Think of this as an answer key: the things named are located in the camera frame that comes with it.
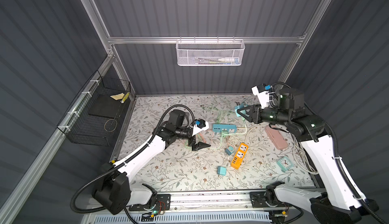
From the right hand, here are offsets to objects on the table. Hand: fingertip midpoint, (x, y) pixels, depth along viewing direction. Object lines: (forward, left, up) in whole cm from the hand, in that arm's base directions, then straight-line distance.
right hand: (244, 110), depth 62 cm
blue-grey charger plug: (-2, 0, -36) cm, 36 cm away
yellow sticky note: (+17, +63, -9) cm, 66 cm away
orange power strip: (-1, -7, -36) cm, 37 cm away
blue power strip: (+13, -1, -34) cm, 37 cm away
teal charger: (-13, +6, -37) cm, 39 cm away
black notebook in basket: (+12, +69, -10) cm, 71 cm away
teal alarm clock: (-9, -29, -36) cm, 47 cm away
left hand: (-4, +14, -17) cm, 22 cm away
